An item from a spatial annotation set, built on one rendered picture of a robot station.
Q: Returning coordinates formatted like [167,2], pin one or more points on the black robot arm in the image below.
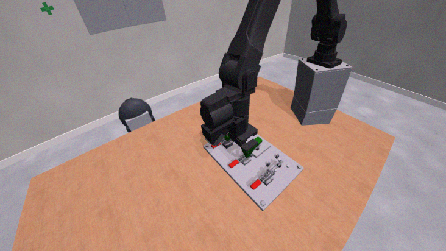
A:
[240,65]

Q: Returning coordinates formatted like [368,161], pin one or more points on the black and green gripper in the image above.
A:
[246,147]

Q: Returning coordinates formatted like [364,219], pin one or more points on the white fixture plate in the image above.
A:
[245,175]

